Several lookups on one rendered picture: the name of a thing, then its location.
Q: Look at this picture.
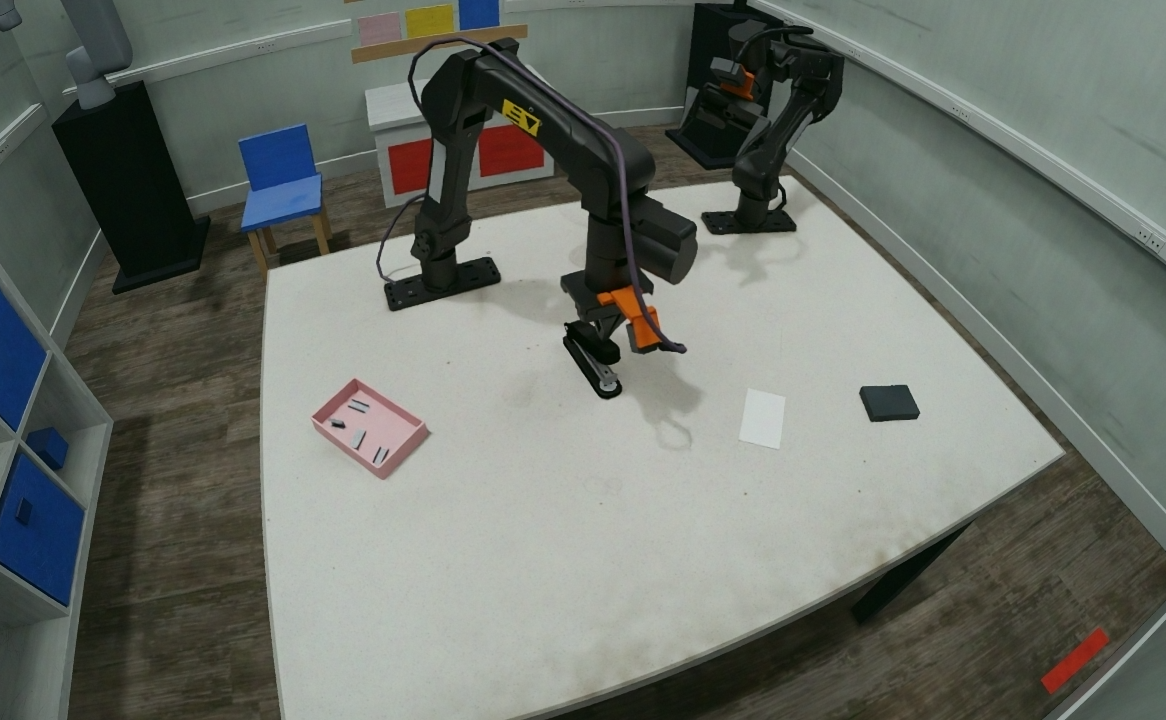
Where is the pink shallow tray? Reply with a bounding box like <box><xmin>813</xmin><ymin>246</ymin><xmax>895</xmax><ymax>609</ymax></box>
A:
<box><xmin>310</xmin><ymin>376</ymin><xmax>428</xmax><ymax>480</ymax></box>

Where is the white sheet of paper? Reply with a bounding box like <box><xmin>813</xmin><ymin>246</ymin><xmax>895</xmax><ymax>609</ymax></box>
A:
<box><xmin>738</xmin><ymin>387</ymin><xmax>785</xmax><ymax>450</ymax></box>

